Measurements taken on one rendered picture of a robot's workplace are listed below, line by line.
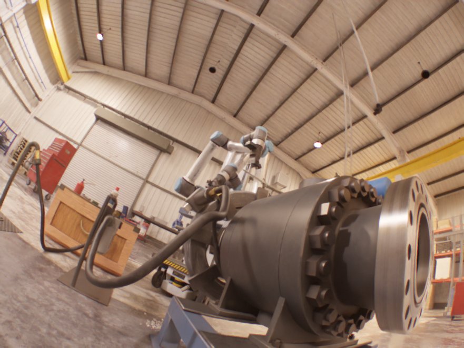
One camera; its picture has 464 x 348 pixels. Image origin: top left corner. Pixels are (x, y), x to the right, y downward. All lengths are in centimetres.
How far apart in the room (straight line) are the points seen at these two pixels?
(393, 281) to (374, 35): 808
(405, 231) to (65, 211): 196
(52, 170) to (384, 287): 461
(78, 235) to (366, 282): 181
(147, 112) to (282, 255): 1116
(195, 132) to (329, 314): 1082
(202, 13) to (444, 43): 945
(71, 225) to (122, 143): 901
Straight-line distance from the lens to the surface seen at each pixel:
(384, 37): 835
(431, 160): 913
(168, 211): 961
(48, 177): 451
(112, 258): 178
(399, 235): 47
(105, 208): 112
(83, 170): 1062
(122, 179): 996
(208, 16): 939
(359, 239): 58
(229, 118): 1189
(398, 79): 906
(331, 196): 62
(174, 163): 1017
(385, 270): 47
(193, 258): 116
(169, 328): 93
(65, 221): 186
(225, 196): 76
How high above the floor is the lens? 47
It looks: 24 degrees up
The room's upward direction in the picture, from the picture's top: 21 degrees clockwise
